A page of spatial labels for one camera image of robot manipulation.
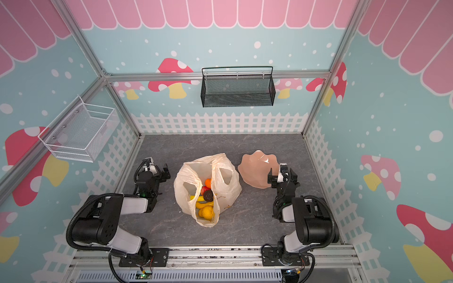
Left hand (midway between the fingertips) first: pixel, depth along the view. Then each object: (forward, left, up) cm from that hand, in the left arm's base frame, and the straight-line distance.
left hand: (158, 168), depth 93 cm
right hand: (-1, -65, +3) cm, 65 cm away
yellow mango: (-22, -28, -3) cm, 36 cm away
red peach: (-10, -25, -4) cm, 27 cm away
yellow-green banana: (-15, -23, -5) cm, 28 cm away
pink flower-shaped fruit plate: (+7, -53, -10) cm, 54 cm away
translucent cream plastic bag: (-20, -37, +21) cm, 47 cm away
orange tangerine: (-19, -31, +20) cm, 41 cm away
